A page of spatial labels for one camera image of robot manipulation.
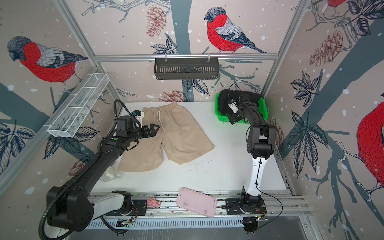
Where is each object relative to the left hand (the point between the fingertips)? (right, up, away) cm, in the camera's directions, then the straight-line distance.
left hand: (152, 126), depth 81 cm
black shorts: (+47, +21, +30) cm, 60 cm away
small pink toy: (+3, -38, -8) cm, 39 cm away
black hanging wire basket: (+17, +41, +26) cm, 51 cm away
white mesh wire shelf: (-39, +4, -8) cm, 40 cm away
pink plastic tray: (+25, -37, -8) cm, 45 cm away
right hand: (+54, +5, +21) cm, 58 cm away
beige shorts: (+13, -8, +19) cm, 24 cm away
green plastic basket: (+45, +4, +23) cm, 51 cm away
